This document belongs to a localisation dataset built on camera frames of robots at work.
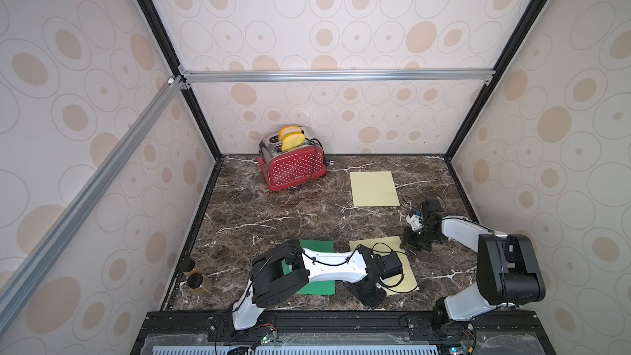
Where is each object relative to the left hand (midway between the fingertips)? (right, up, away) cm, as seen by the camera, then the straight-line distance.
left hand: (376, 309), depth 75 cm
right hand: (+13, +15, +16) cm, 25 cm away
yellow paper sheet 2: (+6, +13, -9) cm, 17 cm away
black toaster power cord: (-19, +51, +25) cm, 60 cm away
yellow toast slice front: (-29, +56, +22) cm, 67 cm away
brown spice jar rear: (-60, +12, +4) cm, 62 cm away
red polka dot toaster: (-32, +44, +23) cm, 59 cm away
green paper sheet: (-19, +4, +5) cm, 20 cm away
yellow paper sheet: (+6, +36, +31) cm, 48 cm away
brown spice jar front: (-54, +8, -2) cm, 55 cm away
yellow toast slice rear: (-32, +61, +26) cm, 73 cm away
